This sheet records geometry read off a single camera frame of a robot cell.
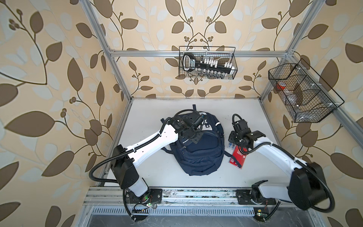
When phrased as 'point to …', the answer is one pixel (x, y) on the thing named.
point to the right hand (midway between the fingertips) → (232, 140)
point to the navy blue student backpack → (206, 156)
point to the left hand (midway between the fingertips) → (199, 135)
